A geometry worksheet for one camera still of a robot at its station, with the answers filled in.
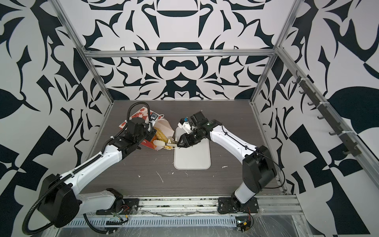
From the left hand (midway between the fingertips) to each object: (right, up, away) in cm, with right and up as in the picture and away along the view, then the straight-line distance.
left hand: (150, 121), depth 81 cm
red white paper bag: (-19, -3, +10) cm, 22 cm away
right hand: (+17, -12, -2) cm, 20 cm away
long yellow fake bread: (+3, -10, +13) cm, 17 cm away
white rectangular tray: (+23, -23, +9) cm, 34 cm away
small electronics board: (+47, -48, -10) cm, 68 cm away
